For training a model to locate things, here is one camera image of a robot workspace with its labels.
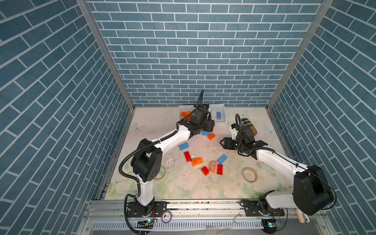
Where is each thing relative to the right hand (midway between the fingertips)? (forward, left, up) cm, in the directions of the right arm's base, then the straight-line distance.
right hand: (224, 142), depth 88 cm
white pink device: (-34, -37, -9) cm, 51 cm away
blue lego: (+30, +2, -9) cm, 32 cm away
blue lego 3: (+1, +26, -9) cm, 27 cm away
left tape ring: (-18, +36, -11) cm, 42 cm away
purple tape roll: (-39, +29, -11) cm, 50 cm away
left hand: (+9, +7, +7) cm, 13 cm away
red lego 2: (-13, +2, -10) cm, 16 cm away
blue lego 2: (+12, +12, -8) cm, 19 cm away
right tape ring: (-14, -16, -11) cm, 24 cm away
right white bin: (+37, +2, -6) cm, 37 cm away
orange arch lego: (-11, +7, -8) cm, 15 cm away
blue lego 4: (-6, 0, -10) cm, 11 cm away
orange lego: (+11, +8, -9) cm, 16 cm away
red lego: (-14, +11, -10) cm, 21 cm away
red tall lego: (-7, +22, -8) cm, 25 cm away
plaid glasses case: (+25, -18, -7) cm, 31 cm away
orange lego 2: (-9, +17, -8) cm, 21 cm away
